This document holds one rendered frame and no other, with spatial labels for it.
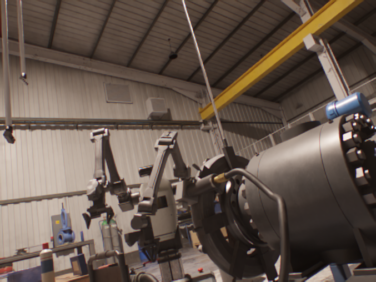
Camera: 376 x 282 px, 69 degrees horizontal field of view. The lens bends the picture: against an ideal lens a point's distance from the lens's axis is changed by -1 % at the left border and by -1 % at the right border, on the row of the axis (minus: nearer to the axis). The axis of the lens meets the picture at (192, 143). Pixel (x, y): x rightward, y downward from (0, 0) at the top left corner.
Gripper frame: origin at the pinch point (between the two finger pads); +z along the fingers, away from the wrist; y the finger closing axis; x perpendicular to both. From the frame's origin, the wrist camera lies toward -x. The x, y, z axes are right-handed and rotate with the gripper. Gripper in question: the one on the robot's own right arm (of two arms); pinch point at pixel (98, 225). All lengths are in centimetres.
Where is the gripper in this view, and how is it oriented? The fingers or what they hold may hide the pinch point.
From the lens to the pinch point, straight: 144.2
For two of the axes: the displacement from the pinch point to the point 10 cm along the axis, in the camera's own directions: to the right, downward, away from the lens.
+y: 9.7, -2.4, 0.4
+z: 1.9, 6.6, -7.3
